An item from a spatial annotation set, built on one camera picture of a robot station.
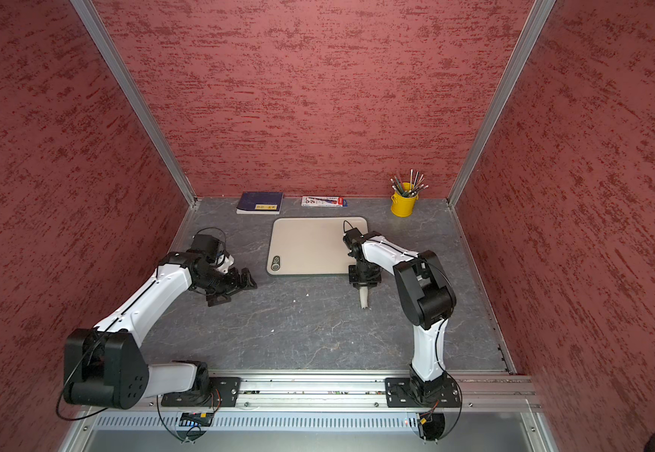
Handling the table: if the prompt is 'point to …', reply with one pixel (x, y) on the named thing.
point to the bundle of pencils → (414, 187)
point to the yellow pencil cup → (403, 206)
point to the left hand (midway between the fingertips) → (243, 297)
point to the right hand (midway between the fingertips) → (363, 288)
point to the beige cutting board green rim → (311, 245)
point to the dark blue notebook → (260, 202)
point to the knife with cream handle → (363, 290)
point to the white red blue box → (324, 201)
